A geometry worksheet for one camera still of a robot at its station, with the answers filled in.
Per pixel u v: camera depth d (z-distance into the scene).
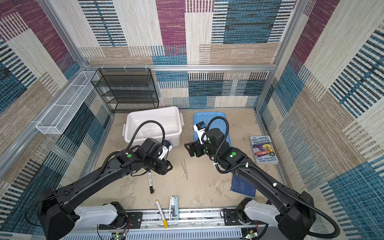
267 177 0.45
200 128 0.64
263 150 0.95
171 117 1.01
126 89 1.08
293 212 0.38
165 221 0.73
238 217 0.66
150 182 0.85
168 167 0.69
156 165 0.65
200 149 0.65
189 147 0.65
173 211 0.73
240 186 0.83
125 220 0.70
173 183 0.85
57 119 0.71
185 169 0.90
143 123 0.65
